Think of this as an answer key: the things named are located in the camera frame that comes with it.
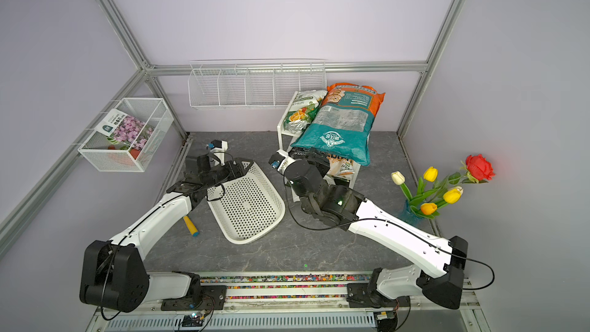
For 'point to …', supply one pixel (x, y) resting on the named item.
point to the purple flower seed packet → (124, 130)
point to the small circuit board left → (192, 320)
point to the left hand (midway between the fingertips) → (248, 165)
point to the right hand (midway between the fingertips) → (313, 152)
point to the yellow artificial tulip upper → (431, 174)
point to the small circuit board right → (386, 320)
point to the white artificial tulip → (399, 179)
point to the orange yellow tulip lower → (429, 208)
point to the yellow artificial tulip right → (453, 195)
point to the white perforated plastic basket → (245, 206)
